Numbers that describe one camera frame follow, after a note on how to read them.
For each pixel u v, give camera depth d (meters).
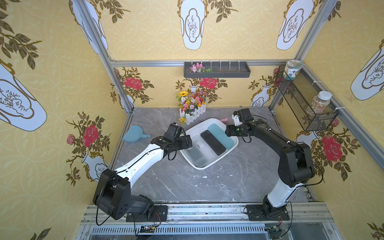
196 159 0.89
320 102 0.66
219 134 1.03
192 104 1.02
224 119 1.12
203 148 0.97
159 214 0.73
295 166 0.47
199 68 0.88
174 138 0.66
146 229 0.73
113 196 0.41
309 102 0.70
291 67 0.85
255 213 0.73
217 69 0.91
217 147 0.96
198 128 1.03
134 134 1.08
